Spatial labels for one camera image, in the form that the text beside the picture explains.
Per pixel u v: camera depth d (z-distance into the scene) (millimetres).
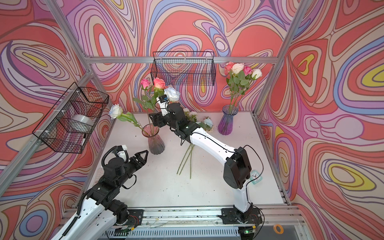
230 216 734
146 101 802
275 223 721
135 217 726
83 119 735
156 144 883
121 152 665
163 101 643
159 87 781
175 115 571
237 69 822
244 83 842
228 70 863
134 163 661
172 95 664
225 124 1007
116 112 701
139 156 677
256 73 818
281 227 694
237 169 473
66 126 740
